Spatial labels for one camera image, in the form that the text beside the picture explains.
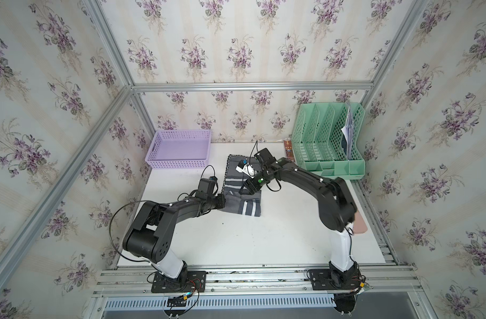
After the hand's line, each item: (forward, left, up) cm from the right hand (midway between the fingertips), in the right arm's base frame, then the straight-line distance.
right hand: (244, 189), depth 90 cm
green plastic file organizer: (+32, -45, +2) cm, 55 cm away
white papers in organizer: (+22, -48, +16) cm, 55 cm away
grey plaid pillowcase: (-4, +5, -4) cm, 8 cm away
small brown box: (+31, -26, -7) cm, 41 cm away
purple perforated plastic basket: (+32, +41, -8) cm, 52 cm away
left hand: (-2, +10, -7) cm, 12 cm away
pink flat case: (-13, -52, -10) cm, 55 cm away
